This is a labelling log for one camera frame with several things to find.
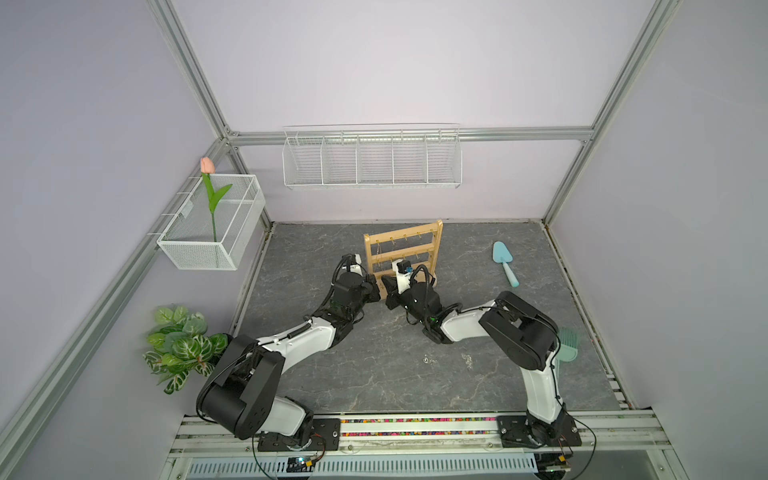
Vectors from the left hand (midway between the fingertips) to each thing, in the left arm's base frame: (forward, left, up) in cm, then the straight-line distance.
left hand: (376, 277), depth 88 cm
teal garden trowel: (+15, -46, -12) cm, 50 cm away
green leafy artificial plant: (-23, +41, +14) cm, 49 cm away
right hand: (+1, -2, -1) cm, 2 cm away
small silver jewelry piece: (-22, -25, -14) cm, 36 cm away
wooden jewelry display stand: (+6, -17, -7) cm, 20 cm away
